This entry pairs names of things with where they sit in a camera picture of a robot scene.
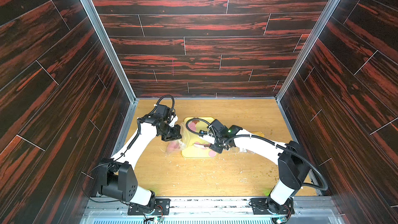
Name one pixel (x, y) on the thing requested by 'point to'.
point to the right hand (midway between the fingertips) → (217, 140)
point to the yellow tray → (193, 146)
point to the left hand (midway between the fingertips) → (182, 136)
